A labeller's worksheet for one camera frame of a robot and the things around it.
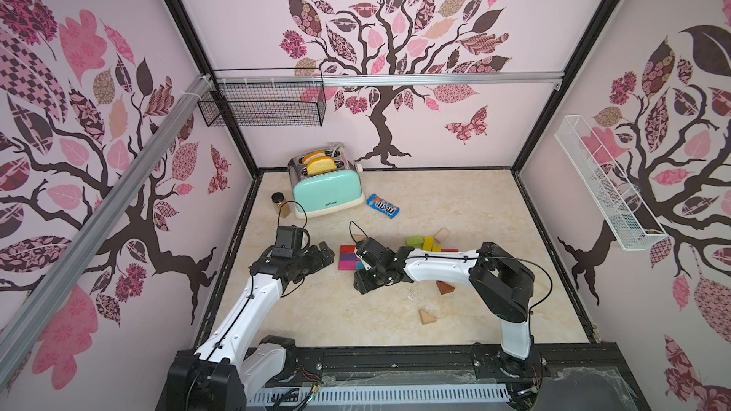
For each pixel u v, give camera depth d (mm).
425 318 808
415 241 979
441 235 977
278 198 1002
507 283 493
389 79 923
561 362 752
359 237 814
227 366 406
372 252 697
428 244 974
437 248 955
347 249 926
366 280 786
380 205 1067
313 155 990
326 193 977
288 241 639
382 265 694
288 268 586
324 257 748
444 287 849
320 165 953
